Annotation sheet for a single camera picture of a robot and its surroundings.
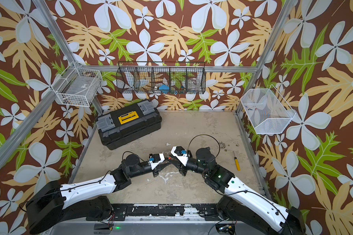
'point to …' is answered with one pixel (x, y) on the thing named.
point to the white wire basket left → (78, 86)
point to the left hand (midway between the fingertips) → (170, 157)
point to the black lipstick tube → (169, 158)
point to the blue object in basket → (164, 88)
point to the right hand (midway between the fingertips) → (169, 157)
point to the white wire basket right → (267, 111)
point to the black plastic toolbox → (120, 126)
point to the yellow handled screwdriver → (237, 162)
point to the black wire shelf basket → (162, 77)
